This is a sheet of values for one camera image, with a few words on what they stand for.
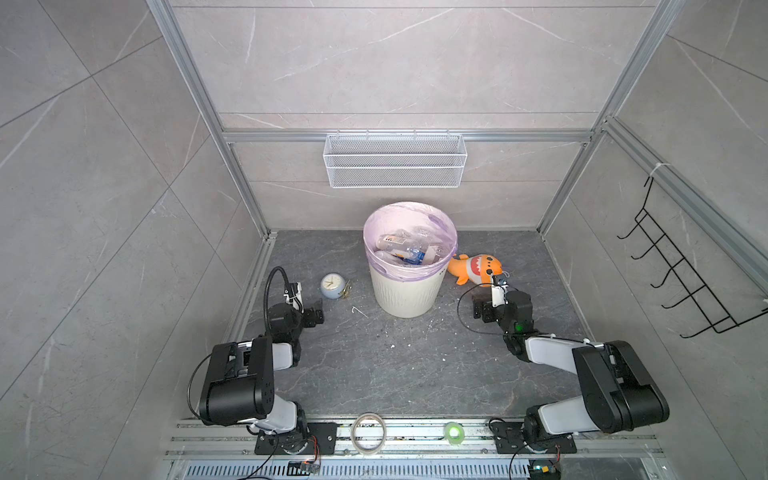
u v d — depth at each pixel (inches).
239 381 17.7
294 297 31.4
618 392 17.2
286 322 28.4
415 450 28.7
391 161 39.7
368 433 30.0
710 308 24.4
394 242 33.9
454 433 29.4
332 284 38.7
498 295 32.0
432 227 35.6
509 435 29.0
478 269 38.6
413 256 33.6
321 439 28.9
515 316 27.9
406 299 33.6
